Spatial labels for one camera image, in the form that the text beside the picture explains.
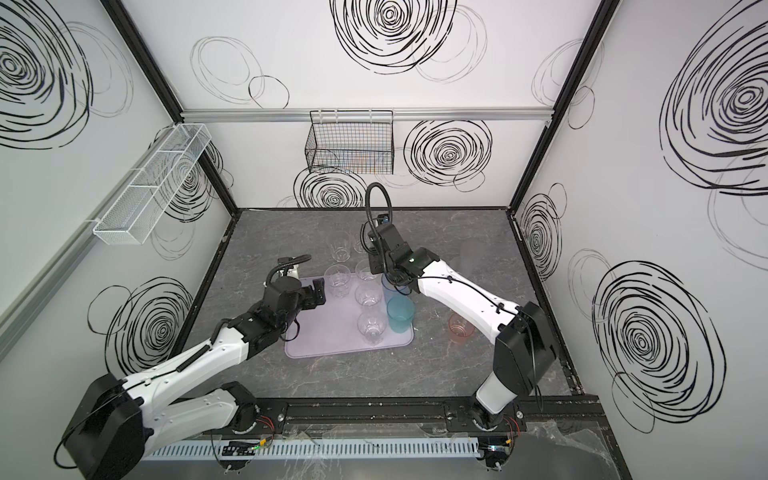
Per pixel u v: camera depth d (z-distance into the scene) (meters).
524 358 0.43
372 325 0.88
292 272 0.73
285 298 0.62
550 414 0.75
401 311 0.89
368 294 0.91
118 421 0.39
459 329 0.89
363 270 0.97
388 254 0.61
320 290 0.76
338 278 0.97
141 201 0.75
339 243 1.05
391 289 0.82
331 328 0.86
